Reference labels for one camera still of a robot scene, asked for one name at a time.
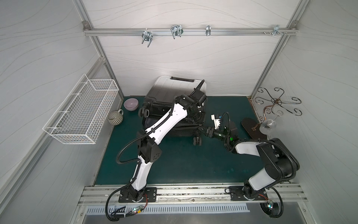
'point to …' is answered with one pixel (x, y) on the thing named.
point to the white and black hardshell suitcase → (161, 93)
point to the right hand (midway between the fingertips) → (200, 127)
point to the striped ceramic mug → (115, 118)
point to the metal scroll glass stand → (274, 107)
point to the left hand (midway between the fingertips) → (203, 122)
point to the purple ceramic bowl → (131, 104)
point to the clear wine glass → (269, 125)
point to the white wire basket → (79, 117)
